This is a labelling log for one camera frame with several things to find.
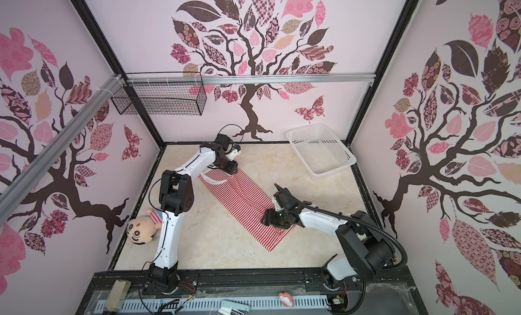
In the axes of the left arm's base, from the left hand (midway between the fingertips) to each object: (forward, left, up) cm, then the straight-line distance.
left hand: (231, 171), depth 103 cm
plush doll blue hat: (-32, +32, +5) cm, 46 cm away
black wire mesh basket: (+24, +32, +31) cm, 50 cm away
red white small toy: (-55, -25, +2) cm, 60 cm away
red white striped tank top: (-17, -9, -3) cm, 19 cm away
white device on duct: (-57, -6, -1) cm, 58 cm away
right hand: (-27, -18, -1) cm, 32 cm away
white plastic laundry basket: (+18, -51, -3) cm, 54 cm away
